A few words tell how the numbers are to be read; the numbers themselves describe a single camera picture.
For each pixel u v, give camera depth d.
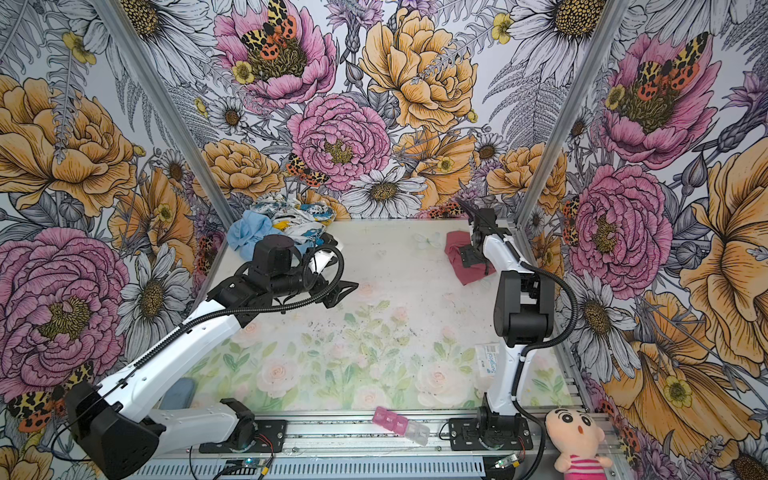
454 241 1.16
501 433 0.69
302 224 1.11
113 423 0.37
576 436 0.68
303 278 0.62
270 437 0.74
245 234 1.08
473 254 0.90
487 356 0.87
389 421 0.76
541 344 0.55
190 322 0.47
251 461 0.71
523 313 0.54
